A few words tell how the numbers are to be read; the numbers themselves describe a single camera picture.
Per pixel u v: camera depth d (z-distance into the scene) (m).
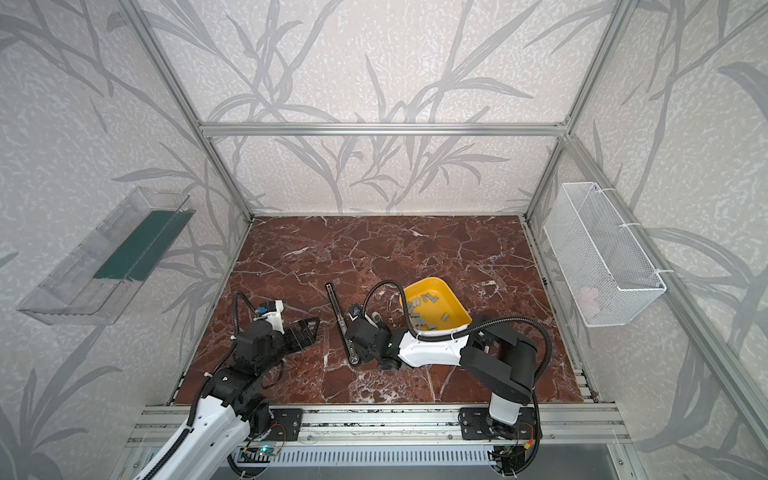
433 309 0.94
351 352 0.84
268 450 0.70
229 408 0.55
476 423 0.73
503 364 0.45
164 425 0.75
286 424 0.73
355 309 0.75
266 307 0.72
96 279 0.64
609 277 0.61
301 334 0.74
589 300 0.72
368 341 0.65
